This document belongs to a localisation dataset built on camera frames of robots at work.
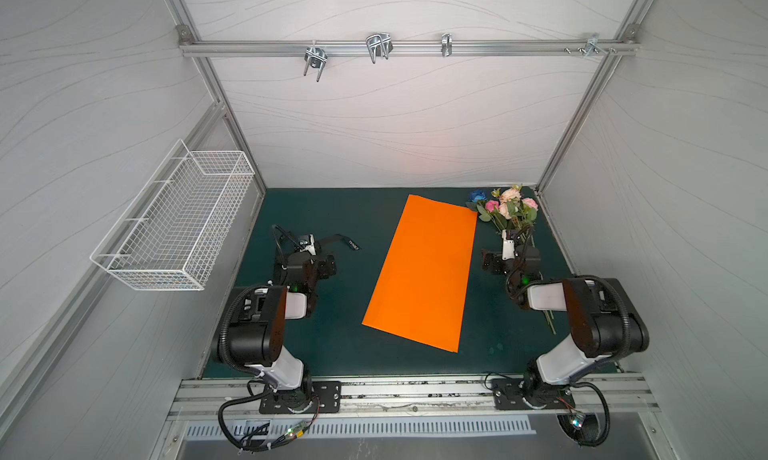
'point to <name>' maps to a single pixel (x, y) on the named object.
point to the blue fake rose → (477, 195)
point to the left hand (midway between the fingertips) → (321, 249)
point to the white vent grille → (199, 432)
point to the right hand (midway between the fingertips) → (504, 242)
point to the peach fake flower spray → (509, 205)
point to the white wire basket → (170, 230)
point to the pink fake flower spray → (530, 208)
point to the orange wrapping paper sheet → (422, 292)
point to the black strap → (339, 237)
